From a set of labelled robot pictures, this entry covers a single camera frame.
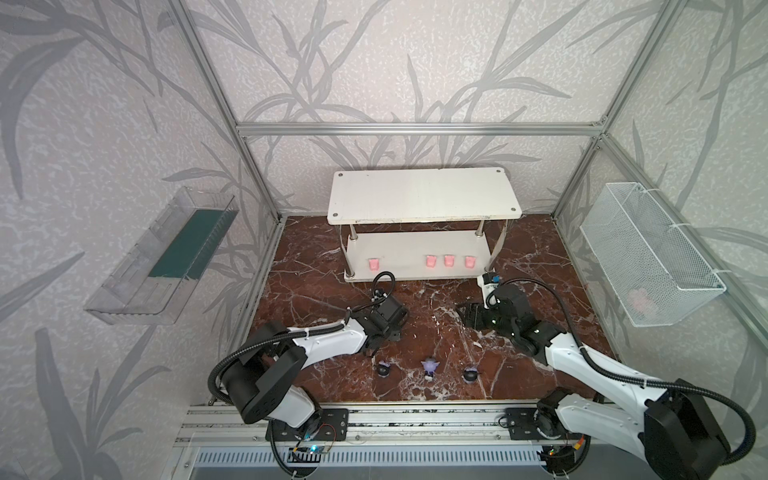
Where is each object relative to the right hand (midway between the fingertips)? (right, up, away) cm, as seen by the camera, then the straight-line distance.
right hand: (464, 298), depth 85 cm
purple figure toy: (-10, -18, -4) cm, 21 cm away
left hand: (-20, -8, +5) cm, 22 cm away
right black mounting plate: (+12, -29, -11) cm, 33 cm away
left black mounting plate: (-37, -29, -12) cm, 49 cm away
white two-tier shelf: (-13, +21, -10) cm, 26 cm away
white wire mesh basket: (+36, +10, -22) cm, 44 cm away
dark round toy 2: (0, -19, -7) cm, 20 cm away
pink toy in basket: (+42, +2, -11) cm, 43 cm away
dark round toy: (-23, -18, -6) cm, 30 cm away
